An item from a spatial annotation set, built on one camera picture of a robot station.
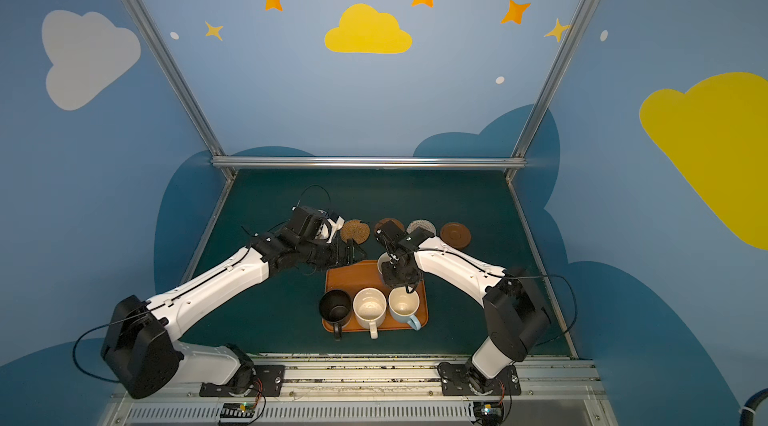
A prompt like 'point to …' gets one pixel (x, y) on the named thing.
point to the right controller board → (489, 413)
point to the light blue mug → (403, 306)
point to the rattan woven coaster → (355, 230)
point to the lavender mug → (384, 257)
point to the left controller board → (237, 410)
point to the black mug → (336, 308)
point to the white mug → (370, 307)
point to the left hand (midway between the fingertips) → (356, 255)
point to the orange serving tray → (364, 274)
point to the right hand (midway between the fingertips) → (396, 278)
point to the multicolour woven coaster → (423, 224)
